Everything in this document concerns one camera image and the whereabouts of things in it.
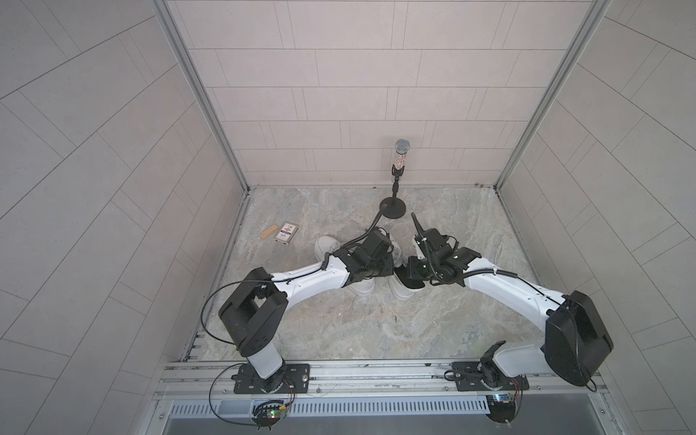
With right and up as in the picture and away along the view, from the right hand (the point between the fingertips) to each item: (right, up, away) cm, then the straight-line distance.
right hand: (405, 270), depth 85 cm
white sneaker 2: (-2, -5, -2) cm, 6 cm away
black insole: (-2, +1, -10) cm, 10 cm away
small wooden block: (-49, +11, +15) cm, 52 cm away
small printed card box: (-42, +10, +15) cm, 45 cm away
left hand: (-2, +1, 0) cm, 3 cm away
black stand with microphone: (0, +20, +24) cm, 32 cm away
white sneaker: (-26, +7, +7) cm, 27 cm away
